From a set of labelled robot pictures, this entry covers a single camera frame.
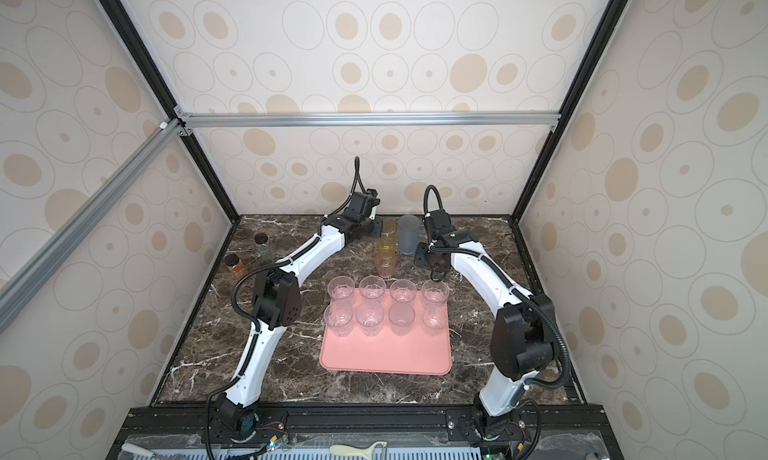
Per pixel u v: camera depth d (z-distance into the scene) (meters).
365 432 0.73
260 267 1.06
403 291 0.95
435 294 0.95
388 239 1.04
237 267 0.96
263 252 1.03
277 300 0.62
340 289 0.94
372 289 0.95
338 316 0.92
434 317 0.90
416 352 0.86
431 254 0.76
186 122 0.91
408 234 1.01
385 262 1.05
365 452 0.69
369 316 0.89
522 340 0.46
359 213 0.80
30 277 0.53
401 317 0.90
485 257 0.56
